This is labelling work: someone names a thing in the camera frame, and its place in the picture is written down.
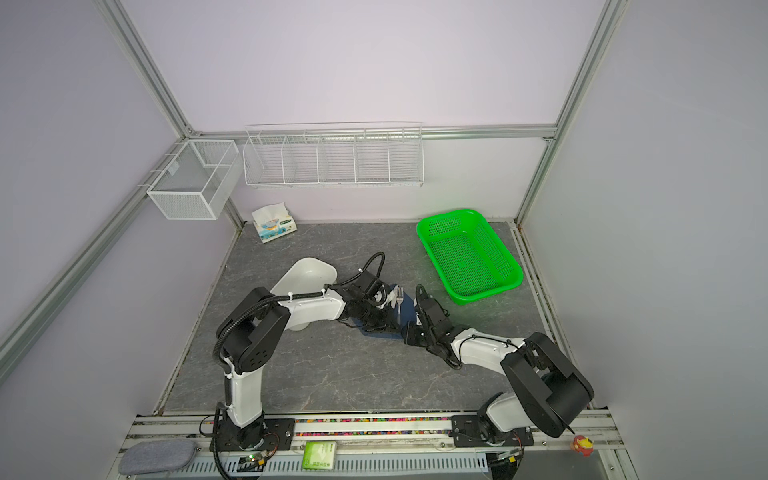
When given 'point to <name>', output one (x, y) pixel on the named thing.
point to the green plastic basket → (469, 257)
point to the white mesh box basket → (195, 184)
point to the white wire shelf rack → (333, 154)
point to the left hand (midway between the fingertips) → (400, 333)
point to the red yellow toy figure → (583, 445)
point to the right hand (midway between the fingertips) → (404, 333)
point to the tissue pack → (273, 222)
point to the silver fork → (399, 298)
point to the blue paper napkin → (407, 316)
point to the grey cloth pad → (155, 455)
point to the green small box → (319, 455)
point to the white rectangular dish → (309, 275)
